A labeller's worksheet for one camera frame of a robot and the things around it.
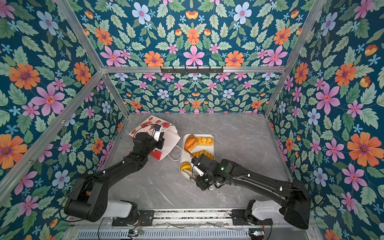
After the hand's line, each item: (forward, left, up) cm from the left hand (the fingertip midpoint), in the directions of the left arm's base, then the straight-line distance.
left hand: (163, 128), depth 86 cm
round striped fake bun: (-16, -12, -16) cm, 26 cm away
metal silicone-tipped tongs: (-25, -14, -9) cm, 30 cm away
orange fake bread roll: (-9, -23, -15) cm, 29 cm away
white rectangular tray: (-9, -11, -20) cm, 24 cm away
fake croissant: (-2, -15, -14) cm, 21 cm away
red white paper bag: (+4, -2, -14) cm, 15 cm away
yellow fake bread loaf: (0, -25, -15) cm, 29 cm away
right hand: (-30, -19, -7) cm, 36 cm away
